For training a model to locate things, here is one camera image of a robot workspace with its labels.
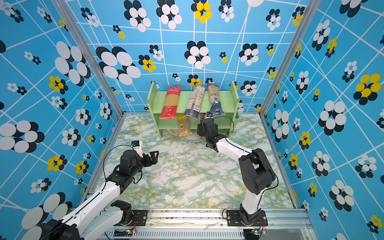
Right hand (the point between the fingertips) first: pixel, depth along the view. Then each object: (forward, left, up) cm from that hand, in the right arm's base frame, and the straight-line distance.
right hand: (206, 125), depth 94 cm
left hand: (-18, +31, -2) cm, 36 cm away
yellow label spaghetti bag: (-2, +14, +2) cm, 14 cm away
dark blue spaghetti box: (-4, +3, +12) cm, 13 cm away
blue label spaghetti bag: (-1, +8, +15) cm, 17 cm away
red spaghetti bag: (-1, +20, +16) cm, 26 cm away
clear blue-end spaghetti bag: (0, -5, +16) cm, 16 cm away
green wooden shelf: (+8, -14, +12) cm, 20 cm away
